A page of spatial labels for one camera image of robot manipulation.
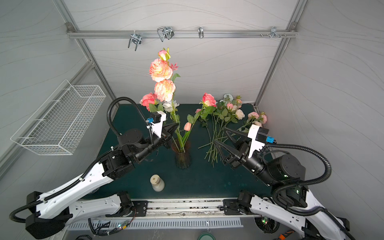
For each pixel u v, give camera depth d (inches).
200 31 28.4
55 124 26.1
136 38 31.4
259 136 14.6
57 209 15.8
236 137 41.1
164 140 20.2
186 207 29.6
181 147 30.8
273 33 30.1
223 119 41.7
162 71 16.5
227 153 15.8
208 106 27.4
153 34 30.1
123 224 27.0
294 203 15.3
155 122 18.8
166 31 30.1
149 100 25.6
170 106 26.5
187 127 28.1
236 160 15.6
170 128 21.8
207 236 22.9
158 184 29.0
